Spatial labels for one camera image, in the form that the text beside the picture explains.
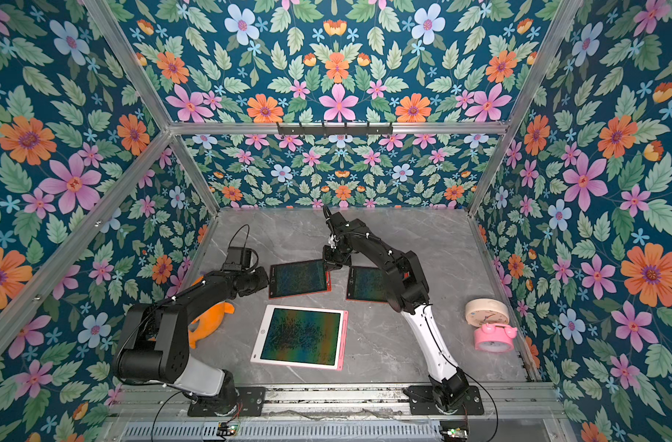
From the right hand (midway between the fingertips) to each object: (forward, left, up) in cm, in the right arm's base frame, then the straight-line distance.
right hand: (332, 261), depth 99 cm
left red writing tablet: (-5, +12, -3) cm, 13 cm away
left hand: (-8, +21, +1) cm, 22 cm away
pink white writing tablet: (-26, +8, -3) cm, 28 cm away
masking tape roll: (-20, -47, +3) cm, 51 cm away
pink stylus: (-27, -6, -4) cm, 28 cm away
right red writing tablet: (-7, -13, -3) cm, 15 cm away
